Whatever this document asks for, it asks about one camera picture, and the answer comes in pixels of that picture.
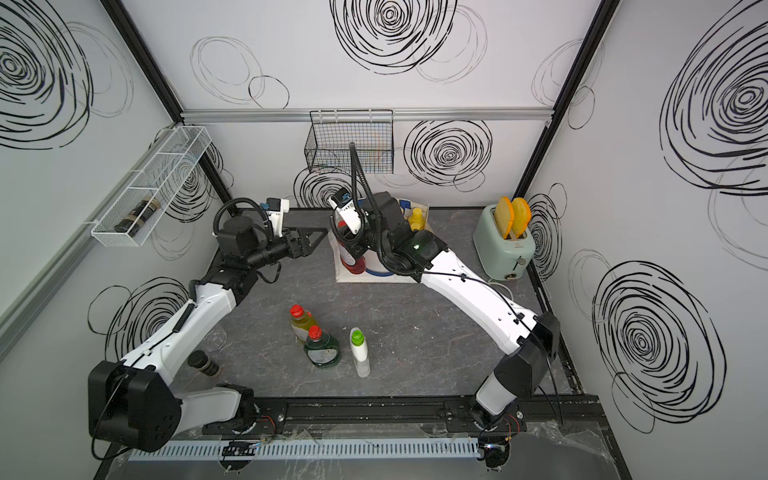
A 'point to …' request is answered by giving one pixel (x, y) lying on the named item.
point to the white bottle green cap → (359, 347)
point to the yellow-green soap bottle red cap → (301, 320)
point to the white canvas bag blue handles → (375, 271)
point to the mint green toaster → (500, 257)
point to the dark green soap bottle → (320, 348)
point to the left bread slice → (504, 215)
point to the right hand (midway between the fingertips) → (345, 223)
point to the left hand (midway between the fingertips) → (319, 232)
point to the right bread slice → (521, 215)
